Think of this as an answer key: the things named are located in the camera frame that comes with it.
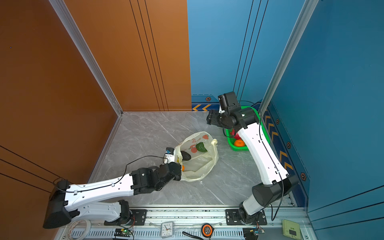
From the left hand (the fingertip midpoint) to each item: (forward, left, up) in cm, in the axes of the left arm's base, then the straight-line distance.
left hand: (182, 165), depth 74 cm
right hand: (+17, -14, +16) cm, 28 cm away
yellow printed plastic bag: (+9, -10, -16) cm, 21 cm away
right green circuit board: (-26, -33, -17) cm, 45 cm away
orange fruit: (+21, -34, -10) cm, 41 cm away
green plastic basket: (+23, -30, -10) cm, 39 cm away
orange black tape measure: (-25, -12, -12) cm, 31 cm away
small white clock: (-25, +6, -14) cm, 30 cm away
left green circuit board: (-26, +28, -17) cm, 42 cm away
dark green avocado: (+17, -9, -11) cm, 22 cm away
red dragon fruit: (+28, -31, -9) cm, 43 cm away
